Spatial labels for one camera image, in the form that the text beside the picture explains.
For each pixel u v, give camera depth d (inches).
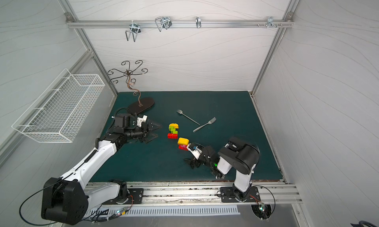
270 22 30.1
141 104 43.7
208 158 27.4
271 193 26.6
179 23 31.4
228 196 28.8
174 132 37.7
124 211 27.1
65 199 15.4
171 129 38.2
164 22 30.1
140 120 29.5
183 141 33.0
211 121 40.7
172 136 36.8
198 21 30.8
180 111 42.4
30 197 14.5
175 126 38.7
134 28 30.9
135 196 28.9
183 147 34.4
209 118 41.2
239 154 19.7
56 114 26.6
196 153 30.8
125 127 25.5
